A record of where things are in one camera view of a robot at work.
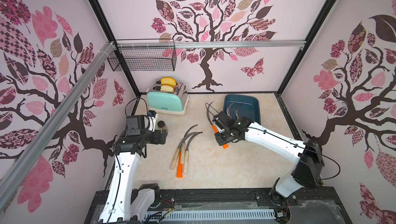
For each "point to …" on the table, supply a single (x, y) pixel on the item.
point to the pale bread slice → (167, 88)
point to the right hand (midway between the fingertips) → (218, 138)
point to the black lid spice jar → (161, 125)
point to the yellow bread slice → (168, 80)
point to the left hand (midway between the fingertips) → (156, 135)
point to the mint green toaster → (174, 102)
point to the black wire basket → (145, 55)
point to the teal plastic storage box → (236, 106)
